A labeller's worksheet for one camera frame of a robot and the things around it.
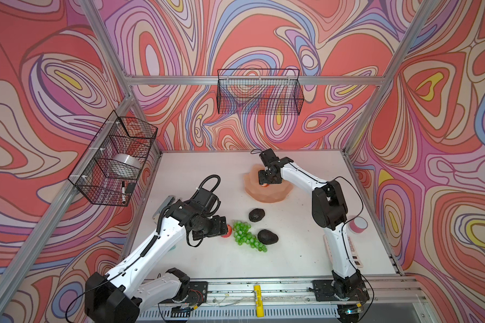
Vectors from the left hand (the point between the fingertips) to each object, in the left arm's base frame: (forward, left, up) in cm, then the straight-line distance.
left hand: (222, 230), depth 76 cm
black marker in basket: (+9, +35, +13) cm, 39 cm away
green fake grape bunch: (+1, -8, -9) cm, 12 cm away
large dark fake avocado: (0, -18, -8) cm, 19 cm away
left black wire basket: (+15, +41, +18) cm, 47 cm away
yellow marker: (-22, -14, -10) cm, 28 cm away
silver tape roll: (+15, +34, +21) cm, 43 cm away
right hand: (+29, -21, -9) cm, 37 cm away
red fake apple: (+4, -2, -10) cm, 11 cm away
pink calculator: (-4, -53, -11) cm, 54 cm away
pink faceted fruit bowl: (+24, -22, -11) cm, 35 cm away
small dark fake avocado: (+11, -14, -8) cm, 19 cm away
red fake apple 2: (+27, -19, -8) cm, 34 cm away
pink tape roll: (+6, -58, -8) cm, 59 cm away
